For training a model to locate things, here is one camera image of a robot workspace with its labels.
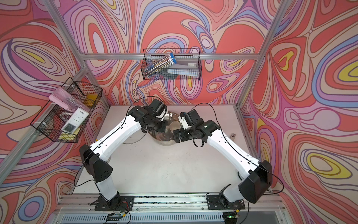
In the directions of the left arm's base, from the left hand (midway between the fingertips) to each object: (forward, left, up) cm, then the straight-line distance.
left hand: (166, 128), depth 79 cm
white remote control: (-5, +47, +8) cm, 48 cm away
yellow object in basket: (+12, +44, +11) cm, 47 cm away
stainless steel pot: (+9, +2, -25) cm, 27 cm away
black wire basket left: (0, +55, +7) cm, 56 cm away
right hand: (-6, -9, -2) cm, 10 cm away
